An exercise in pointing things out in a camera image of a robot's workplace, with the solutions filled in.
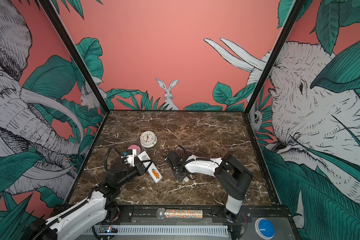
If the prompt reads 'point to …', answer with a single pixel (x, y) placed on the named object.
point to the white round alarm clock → (148, 139)
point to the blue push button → (264, 228)
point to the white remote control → (152, 169)
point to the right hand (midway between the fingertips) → (179, 172)
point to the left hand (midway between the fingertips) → (152, 160)
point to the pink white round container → (135, 147)
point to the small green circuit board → (108, 229)
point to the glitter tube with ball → (162, 213)
